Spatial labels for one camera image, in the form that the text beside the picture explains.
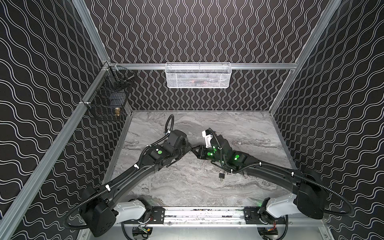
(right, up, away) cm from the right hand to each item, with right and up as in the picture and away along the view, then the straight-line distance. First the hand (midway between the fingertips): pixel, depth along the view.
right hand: (191, 150), depth 76 cm
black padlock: (+18, -17, +11) cm, 27 cm away
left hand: (+2, +3, -1) cm, 4 cm away
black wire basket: (-53, +30, +19) cm, 64 cm away
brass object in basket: (-40, +20, +4) cm, 45 cm away
